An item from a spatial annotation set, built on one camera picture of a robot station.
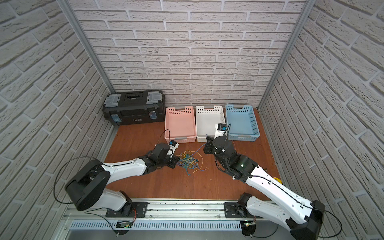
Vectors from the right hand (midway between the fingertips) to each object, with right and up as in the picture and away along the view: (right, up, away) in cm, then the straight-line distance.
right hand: (208, 137), depth 72 cm
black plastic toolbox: (-47, +17, +26) cm, 57 cm away
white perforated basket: (+1, +8, +39) cm, 40 cm away
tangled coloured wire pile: (-9, -15, +13) cm, 22 cm away
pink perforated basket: (-18, +6, +39) cm, 43 cm away
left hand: (-15, -14, +16) cm, 26 cm away
